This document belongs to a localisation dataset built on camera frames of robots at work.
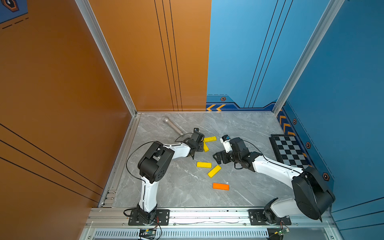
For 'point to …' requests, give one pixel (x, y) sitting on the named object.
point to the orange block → (220, 186)
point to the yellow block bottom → (204, 164)
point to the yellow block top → (210, 139)
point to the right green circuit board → (282, 231)
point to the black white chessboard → (287, 150)
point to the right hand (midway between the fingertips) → (219, 153)
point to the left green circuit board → (149, 234)
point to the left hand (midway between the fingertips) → (200, 142)
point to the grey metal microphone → (166, 120)
